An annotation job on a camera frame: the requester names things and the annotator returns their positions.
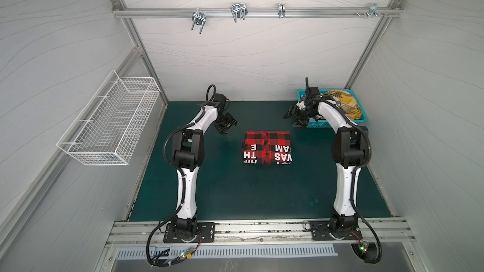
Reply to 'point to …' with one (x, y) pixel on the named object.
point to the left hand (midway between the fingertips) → (237, 124)
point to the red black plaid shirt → (264, 147)
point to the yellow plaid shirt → (346, 103)
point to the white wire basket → (106, 129)
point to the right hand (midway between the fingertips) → (290, 116)
